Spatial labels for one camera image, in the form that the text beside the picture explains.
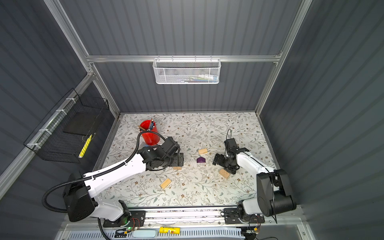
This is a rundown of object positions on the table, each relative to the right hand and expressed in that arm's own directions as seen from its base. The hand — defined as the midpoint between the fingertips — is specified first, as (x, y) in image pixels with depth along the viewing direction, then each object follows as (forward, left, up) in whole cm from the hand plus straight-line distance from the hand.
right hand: (221, 166), depth 89 cm
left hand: (-1, +25, +12) cm, 27 cm away
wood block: (-9, +32, -1) cm, 34 cm away
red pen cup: (+18, +45, +5) cm, 49 cm away
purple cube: (+4, +12, 0) cm, 13 cm away
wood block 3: (-1, +27, 0) cm, 27 cm away
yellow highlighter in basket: (-2, +66, +27) cm, 71 cm away
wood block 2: (-4, -2, 0) cm, 5 cm away
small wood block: (+11, +11, -1) cm, 16 cm away
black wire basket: (+5, +79, +29) cm, 84 cm away
